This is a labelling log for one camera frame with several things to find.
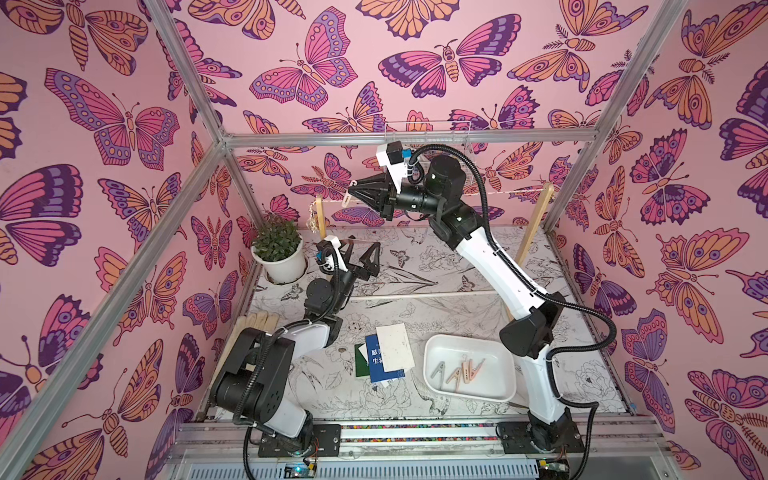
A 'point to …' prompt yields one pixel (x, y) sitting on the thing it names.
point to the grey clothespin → (439, 368)
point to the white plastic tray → (495, 381)
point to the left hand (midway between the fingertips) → (371, 240)
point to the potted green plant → (279, 250)
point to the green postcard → (362, 367)
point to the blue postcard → (377, 371)
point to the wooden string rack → (526, 245)
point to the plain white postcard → (395, 348)
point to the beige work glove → (257, 320)
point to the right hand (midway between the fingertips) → (355, 183)
